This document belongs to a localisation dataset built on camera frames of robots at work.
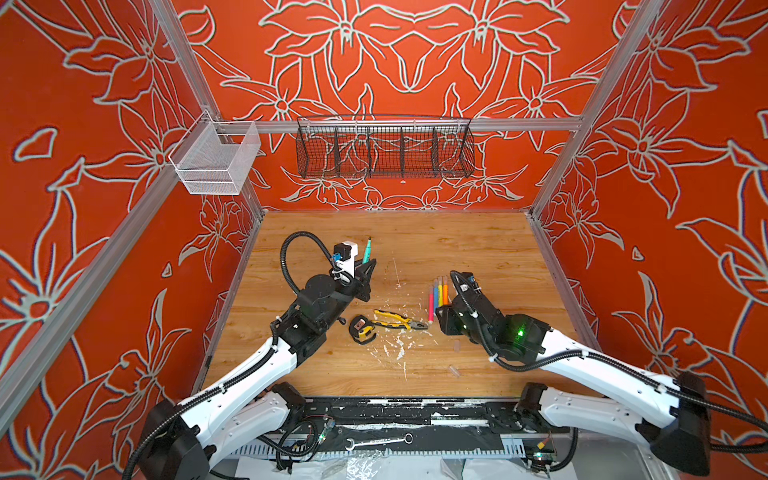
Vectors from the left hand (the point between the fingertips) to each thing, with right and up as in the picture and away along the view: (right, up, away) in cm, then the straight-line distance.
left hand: (371, 258), depth 71 cm
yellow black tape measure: (-4, -22, +14) cm, 26 cm away
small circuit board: (+40, -47, -3) cm, 62 cm away
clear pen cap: (+23, -32, +9) cm, 40 cm away
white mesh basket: (-51, +31, +22) cm, 64 cm away
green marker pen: (-1, +1, -3) cm, 3 cm away
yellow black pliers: (+10, -21, +17) cm, 29 cm away
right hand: (+17, -14, +5) cm, 22 cm away
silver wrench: (+9, -43, -1) cm, 44 cm away
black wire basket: (+3, +36, +26) cm, 44 cm away
